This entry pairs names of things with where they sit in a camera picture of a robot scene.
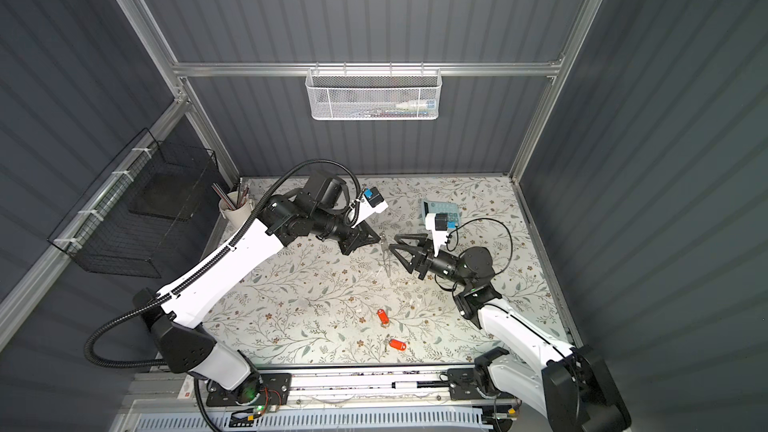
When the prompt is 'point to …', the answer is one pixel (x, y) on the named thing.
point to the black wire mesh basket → (126, 223)
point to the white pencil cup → (236, 207)
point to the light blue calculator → (453, 210)
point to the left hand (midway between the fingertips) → (378, 237)
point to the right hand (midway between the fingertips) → (397, 249)
